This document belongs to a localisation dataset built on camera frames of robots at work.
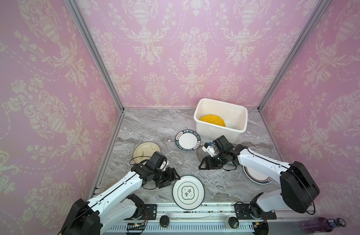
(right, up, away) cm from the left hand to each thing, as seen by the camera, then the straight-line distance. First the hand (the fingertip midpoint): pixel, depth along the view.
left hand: (177, 181), depth 77 cm
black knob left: (-5, -12, -13) cm, 18 cm away
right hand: (+14, +6, +4) cm, 16 cm away
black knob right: (+25, -13, -13) cm, 31 cm away
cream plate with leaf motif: (-23, +12, +19) cm, 32 cm away
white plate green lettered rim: (+6, +18, +26) cm, 32 cm away
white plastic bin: (+39, +35, +24) cm, 58 cm away
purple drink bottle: (+64, -14, -13) cm, 66 cm away
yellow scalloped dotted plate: (+25, +34, +33) cm, 53 cm away
